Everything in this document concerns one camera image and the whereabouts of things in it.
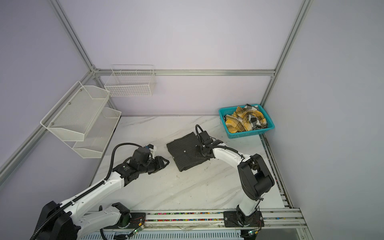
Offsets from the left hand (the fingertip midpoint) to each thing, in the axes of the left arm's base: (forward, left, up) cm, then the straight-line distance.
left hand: (167, 163), depth 81 cm
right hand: (+10, -17, -5) cm, 21 cm away
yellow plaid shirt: (+38, -52, -2) cm, 64 cm away
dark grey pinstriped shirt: (+13, -10, -8) cm, 18 cm away
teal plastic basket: (+47, -39, -5) cm, 61 cm away
